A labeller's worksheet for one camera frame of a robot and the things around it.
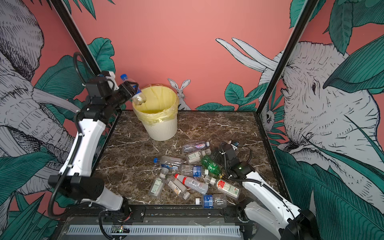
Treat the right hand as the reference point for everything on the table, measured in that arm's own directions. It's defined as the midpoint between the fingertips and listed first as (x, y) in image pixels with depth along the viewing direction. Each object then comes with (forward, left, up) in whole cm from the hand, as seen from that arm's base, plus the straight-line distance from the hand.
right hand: (215, 152), depth 81 cm
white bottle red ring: (-15, +11, -10) cm, 21 cm away
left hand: (+19, +40, +32) cm, 54 cm away
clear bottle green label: (-15, +31, -8) cm, 35 cm away
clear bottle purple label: (+10, +11, -10) cm, 18 cm away
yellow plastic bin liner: (+38, +37, -2) cm, 53 cm away
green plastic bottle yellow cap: (-5, 0, -10) cm, 11 cm away
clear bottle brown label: (-16, +20, -9) cm, 27 cm away
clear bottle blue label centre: (-7, +12, -9) cm, 17 cm away
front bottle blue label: (-23, +2, -9) cm, 25 cm away
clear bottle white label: (+1, +11, -10) cm, 15 cm away
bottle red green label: (-17, -7, -8) cm, 21 cm away
